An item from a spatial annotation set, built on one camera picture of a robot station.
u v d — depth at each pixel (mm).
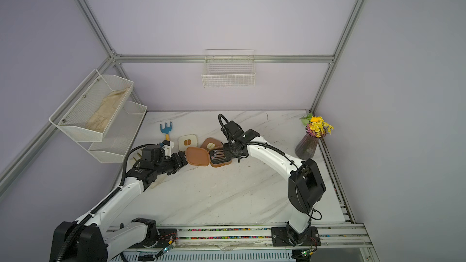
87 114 766
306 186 452
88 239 390
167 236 733
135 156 707
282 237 732
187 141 1014
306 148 910
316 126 804
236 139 624
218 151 858
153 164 648
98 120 751
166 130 1103
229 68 946
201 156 843
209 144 1012
